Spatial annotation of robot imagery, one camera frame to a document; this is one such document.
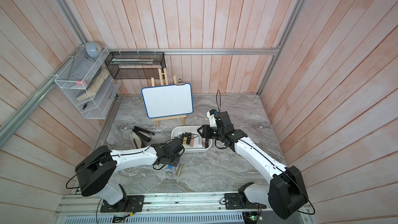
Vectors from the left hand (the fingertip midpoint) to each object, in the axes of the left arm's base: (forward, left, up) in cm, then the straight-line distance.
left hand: (173, 161), depth 88 cm
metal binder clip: (+36, -4, +28) cm, 45 cm away
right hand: (+11, -15, +17) cm, 25 cm away
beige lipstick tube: (+12, -10, +1) cm, 16 cm away
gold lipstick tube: (-6, -4, +1) cm, 7 cm away
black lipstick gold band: (+14, -8, +2) cm, 16 cm away
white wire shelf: (+22, +40, +30) cm, 55 cm away
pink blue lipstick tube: (-4, +1, +3) cm, 5 cm away
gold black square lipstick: (+14, -6, +2) cm, 15 cm away
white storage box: (+17, -1, +4) cm, 18 cm away
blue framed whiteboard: (+31, +4, +18) cm, 36 cm away
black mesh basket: (+57, +29, +26) cm, 69 cm away
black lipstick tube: (+14, -4, +2) cm, 15 cm away
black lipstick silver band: (+10, -20, +2) cm, 22 cm away
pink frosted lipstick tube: (+11, -18, +2) cm, 21 cm away
